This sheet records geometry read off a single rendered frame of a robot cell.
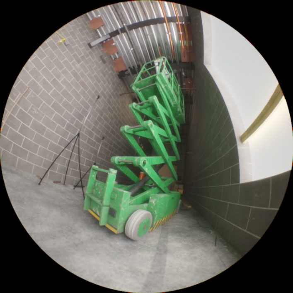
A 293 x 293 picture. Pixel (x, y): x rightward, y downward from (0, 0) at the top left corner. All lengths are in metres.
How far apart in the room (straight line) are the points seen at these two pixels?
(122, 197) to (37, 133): 2.14
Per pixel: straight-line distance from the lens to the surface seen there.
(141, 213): 0.87
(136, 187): 1.32
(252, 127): 1.11
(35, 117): 2.46
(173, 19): 3.73
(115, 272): 0.70
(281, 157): 0.99
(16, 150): 2.42
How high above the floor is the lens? 0.56
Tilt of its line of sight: 21 degrees up
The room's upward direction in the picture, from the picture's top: 11 degrees clockwise
